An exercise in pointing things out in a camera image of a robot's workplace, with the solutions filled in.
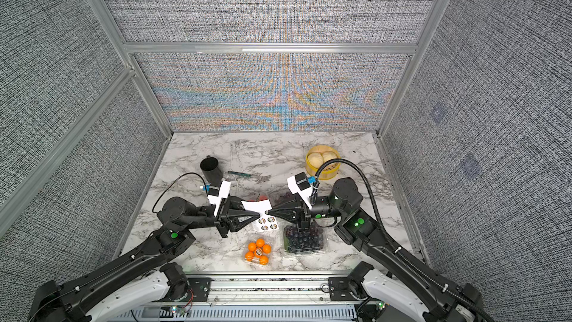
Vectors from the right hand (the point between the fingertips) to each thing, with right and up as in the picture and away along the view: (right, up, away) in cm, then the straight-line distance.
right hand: (271, 210), depth 56 cm
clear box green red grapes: (+1, -3, +35) cm, 35 cm away
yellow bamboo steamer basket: (+24, +6, +44) cm, 51 cm away
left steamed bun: (+17, +12, +45) cm, 49 cm away
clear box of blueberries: (+8, -17, +24) cm, 31 cm away
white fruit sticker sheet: (-2, -4, +3) cm, 5 cm away
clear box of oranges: (-6, -20, +22) cm, 31 cm away
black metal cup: (-29, +5, +42) cm, 51 cm away
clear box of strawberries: (-8, -4, +37) cm, 38 cm away
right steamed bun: (+24, +13, +48) cm, 55 cm away
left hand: (-3, -1, 0) cm, 3 cm away
